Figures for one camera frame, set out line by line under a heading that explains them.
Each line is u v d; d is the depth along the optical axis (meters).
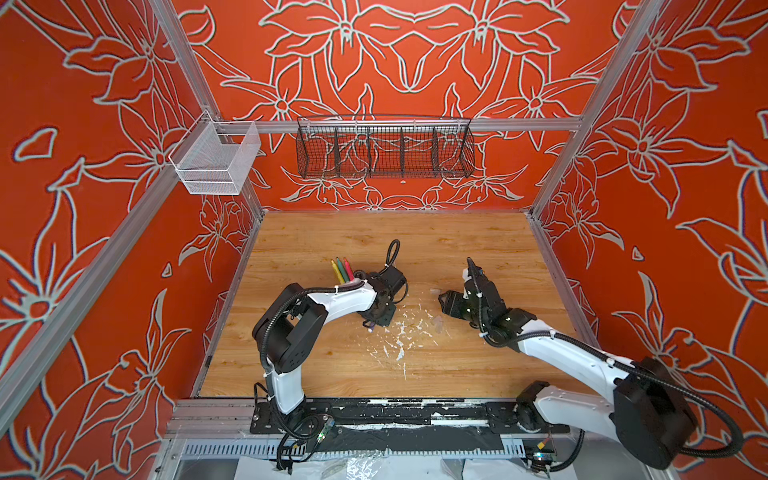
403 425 0.73
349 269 1.01
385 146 0.98
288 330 0.48
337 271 1.01
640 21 0.71
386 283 0.74
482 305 0.63
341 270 1.02
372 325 0.81
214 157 0.93
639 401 0.40
